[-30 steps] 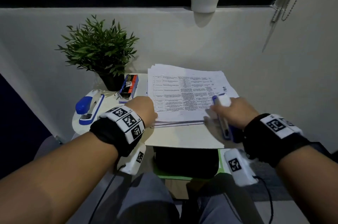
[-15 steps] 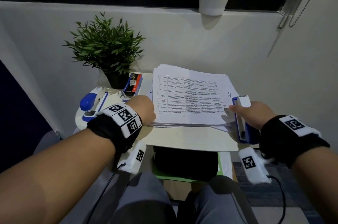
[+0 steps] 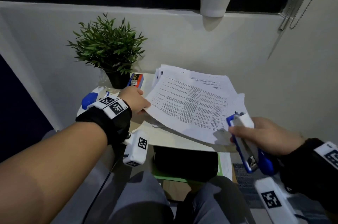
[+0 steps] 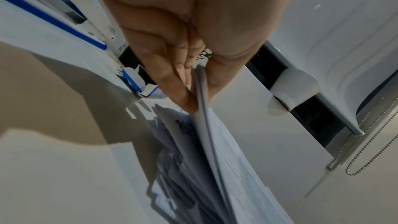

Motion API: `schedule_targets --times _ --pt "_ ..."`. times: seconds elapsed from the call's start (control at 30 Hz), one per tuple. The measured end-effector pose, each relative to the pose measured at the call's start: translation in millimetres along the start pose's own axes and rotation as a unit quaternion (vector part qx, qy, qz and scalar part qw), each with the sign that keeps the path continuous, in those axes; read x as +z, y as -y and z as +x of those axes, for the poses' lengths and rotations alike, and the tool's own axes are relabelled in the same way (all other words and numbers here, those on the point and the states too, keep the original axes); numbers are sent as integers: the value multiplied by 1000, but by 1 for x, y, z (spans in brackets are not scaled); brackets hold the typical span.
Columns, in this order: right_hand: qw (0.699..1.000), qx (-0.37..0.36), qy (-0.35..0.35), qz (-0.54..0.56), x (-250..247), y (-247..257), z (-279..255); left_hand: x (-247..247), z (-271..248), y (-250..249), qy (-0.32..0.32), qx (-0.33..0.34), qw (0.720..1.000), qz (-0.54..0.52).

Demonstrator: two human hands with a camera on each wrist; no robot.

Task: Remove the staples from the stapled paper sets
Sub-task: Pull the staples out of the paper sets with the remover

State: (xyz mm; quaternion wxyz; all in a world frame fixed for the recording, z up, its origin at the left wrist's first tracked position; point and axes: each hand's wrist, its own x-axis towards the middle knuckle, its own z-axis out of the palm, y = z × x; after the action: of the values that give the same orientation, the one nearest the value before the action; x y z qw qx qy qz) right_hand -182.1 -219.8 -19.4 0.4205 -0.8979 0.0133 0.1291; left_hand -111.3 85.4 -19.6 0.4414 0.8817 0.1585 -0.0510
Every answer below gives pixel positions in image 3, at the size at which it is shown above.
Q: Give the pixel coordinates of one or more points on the blue staples box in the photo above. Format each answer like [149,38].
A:
[136,79]

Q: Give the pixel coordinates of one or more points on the green potted plant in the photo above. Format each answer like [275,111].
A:
[108,46]

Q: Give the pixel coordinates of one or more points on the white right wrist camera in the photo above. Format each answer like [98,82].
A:
[274,200]

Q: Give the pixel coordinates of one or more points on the person's left forearm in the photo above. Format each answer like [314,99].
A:
[47,173]

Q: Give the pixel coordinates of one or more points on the stack of printed papers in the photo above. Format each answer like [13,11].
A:
[195,99]

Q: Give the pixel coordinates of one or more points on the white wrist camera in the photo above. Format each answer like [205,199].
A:
[134,152]
[274,200]

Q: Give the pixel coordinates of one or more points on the person's right hand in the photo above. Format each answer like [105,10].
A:
[269,136]

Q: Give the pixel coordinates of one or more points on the green flat board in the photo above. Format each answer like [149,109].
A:
[158,176]

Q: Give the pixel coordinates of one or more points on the person's left hand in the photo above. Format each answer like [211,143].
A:
[134,99]

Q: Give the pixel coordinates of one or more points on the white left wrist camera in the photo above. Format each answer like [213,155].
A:
[134,152]

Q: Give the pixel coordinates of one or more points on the person's grey trousers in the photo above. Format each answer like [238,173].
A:
[142,200]

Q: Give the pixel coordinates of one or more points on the blue white stapler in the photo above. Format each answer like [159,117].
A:
[88,99]
[266,164]

